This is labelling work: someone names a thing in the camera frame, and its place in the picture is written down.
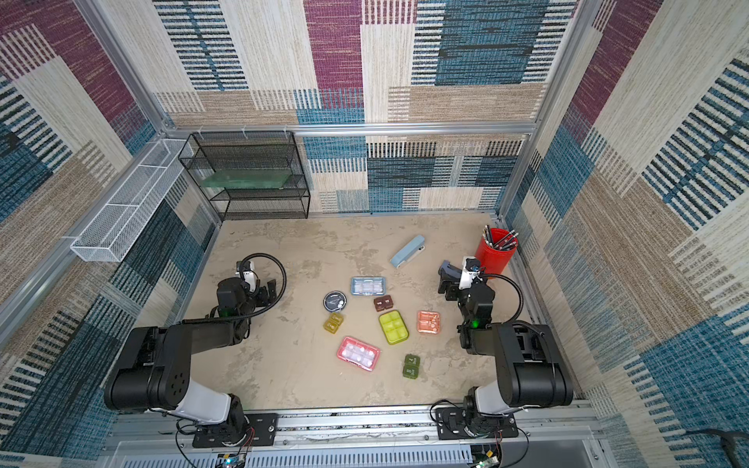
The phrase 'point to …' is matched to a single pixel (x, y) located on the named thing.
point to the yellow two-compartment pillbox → (333, 322)
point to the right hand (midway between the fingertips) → (460, 272)
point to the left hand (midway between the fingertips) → (261, 281)
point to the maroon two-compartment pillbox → (383, 302)
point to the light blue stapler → (415, 246)
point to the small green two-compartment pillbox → (411, 366)
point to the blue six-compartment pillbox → (369, 286)
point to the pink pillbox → (359, 354)
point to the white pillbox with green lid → (394, 327)
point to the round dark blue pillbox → (335, 301)
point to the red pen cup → (495, 250)
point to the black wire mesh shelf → (252, 150)
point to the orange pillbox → (428, 322)
